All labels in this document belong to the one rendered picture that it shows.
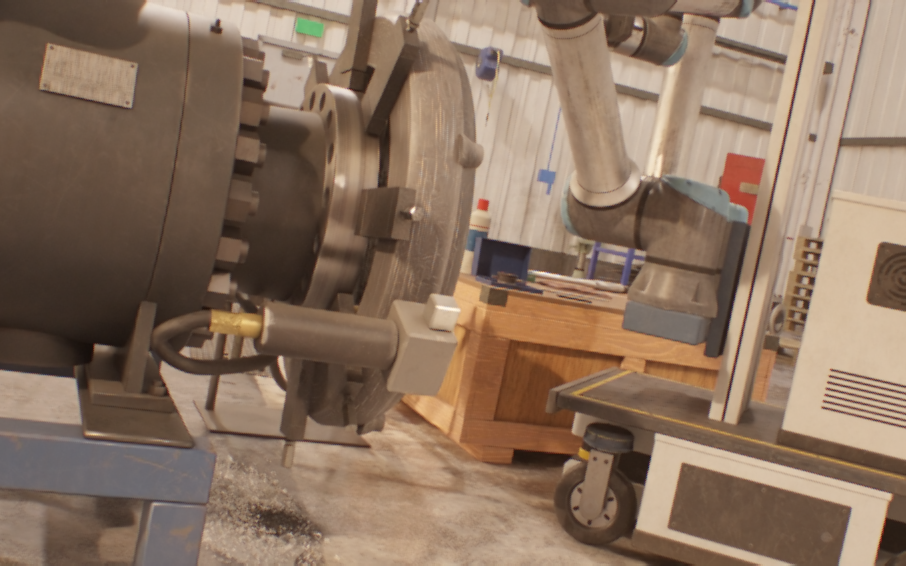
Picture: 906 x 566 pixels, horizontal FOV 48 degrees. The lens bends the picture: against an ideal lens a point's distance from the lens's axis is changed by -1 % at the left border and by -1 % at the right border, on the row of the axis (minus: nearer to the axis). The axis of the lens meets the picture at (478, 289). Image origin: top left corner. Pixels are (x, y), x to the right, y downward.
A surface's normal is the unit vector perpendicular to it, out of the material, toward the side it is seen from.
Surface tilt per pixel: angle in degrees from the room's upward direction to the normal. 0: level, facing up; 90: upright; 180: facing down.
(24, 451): 90
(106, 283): 123
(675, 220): 90
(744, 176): 90
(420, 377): 112
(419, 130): 68
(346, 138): 54
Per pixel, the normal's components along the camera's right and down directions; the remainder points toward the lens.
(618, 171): 0.55, 0.56
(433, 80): 0.44, -0.51
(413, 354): 0.28, 0.51
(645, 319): -0.33, 0.00
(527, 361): 0.39, 0.14
